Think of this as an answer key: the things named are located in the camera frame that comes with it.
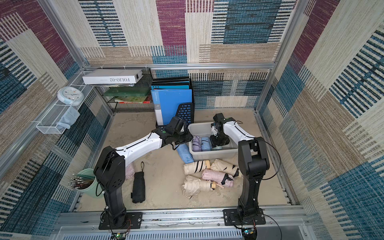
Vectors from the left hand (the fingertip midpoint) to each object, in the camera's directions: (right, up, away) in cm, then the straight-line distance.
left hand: (193, 136), depth 89 cm
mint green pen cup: (-51, -21, -16) cm, 57 cm away
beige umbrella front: (0, -25, -10) cm, 27 cm away
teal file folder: (-14, +29, +3) cm, 33 cm away
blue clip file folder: (-15, +20, +2) cm, 25 cm away
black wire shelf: (-40, +24, +13) cm, 48 cm away
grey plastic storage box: (+20, -9, -2) cm, 22 cm away
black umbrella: (-28, -30, -9) cm, 42 cm away
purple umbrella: (+2, -5, +7) cm, 9 cm away
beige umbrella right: (+15, -16, -4) cm, 23 cm away
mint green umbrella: (+15, -7, +2) cm, 16 cm away
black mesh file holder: (-4, +15, +3) cm, 16 cm away
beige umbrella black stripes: (+1, -18, -2) cm, 18 cm away
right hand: (+15, -5, +7) cm, 18 cm away
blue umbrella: (-5, -11, +5) cm, 13 cm away
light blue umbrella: (+8, -6, +9) cm, 14 cm away
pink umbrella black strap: (+16, -22, -8) cm, 28 cm away
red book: (-30, +24, +13) cm, 41 cm away
